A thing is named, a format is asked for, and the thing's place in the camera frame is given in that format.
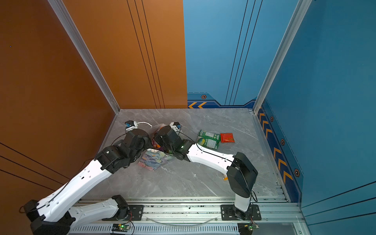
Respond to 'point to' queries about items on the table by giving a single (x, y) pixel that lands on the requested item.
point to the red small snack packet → (227, 137)
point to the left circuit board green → (120, 227)
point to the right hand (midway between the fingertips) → (152, 133)
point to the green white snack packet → (208, 139)
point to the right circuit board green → (246, 228)
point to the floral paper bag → (154, 157)
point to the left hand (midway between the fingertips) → (150, 134)
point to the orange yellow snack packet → (225, 178)
